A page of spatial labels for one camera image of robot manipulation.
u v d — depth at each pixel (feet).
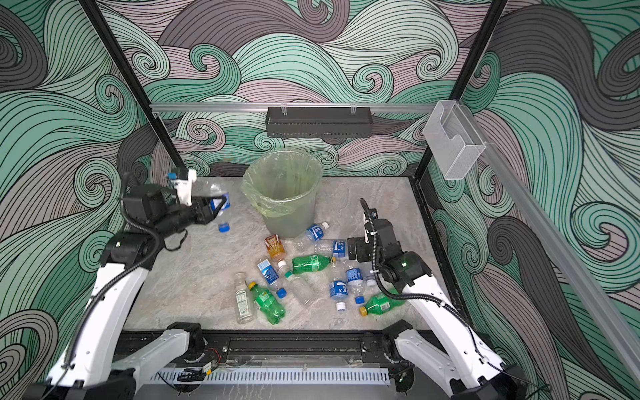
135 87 2.86
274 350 2.44
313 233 3.10
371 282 2.73
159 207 1.64
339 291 2.61
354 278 2.73
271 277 2.73
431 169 3.70
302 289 2.81
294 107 3.08
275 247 2.95
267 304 2.55
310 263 2.82
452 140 2.57
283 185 3.47
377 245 1.78
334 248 2.94
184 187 1.89
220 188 2.22
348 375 2.29
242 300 2.55
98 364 1.19
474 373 1.23
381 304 2.53
